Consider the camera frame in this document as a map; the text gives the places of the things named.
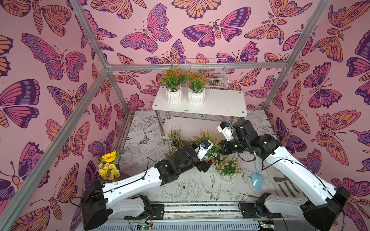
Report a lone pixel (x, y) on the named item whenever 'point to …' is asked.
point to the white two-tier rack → (219, 105)
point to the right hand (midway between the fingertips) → (215, 146)
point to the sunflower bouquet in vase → (108, 168)
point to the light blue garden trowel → (257, 178)
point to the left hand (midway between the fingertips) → (211, 151)
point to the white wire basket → (217, 79)
